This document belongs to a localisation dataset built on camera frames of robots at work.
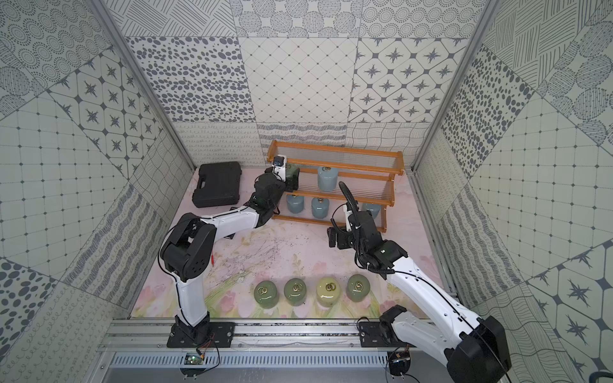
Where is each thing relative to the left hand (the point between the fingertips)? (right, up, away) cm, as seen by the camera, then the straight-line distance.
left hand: (298, 168), depth 89 cm
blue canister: (+11, -4, 0) cm, 12 cm away
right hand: (+16, -23, -8) cm, 29 cm away
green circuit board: (-31, -60, -17) cm, 70 cm away
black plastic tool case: (-39, -6, +23) cm, 46 cm away
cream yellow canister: (+11, -41, -14) cm, 44 cm away
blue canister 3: (+9, -16, +8) cm, 19 cm away
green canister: (-9, -42, -14) cm, 45 cm away
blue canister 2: (-2, -14, +10) cm, 17 cm away
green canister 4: (+20, -40, -13) cm, 47 cm away
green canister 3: (-3, -1, -1) cm, 3 cm away
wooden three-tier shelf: (+5, -10, +5) cm, 12 cm away
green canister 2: (0, -41, -14) cm, 43 cm away
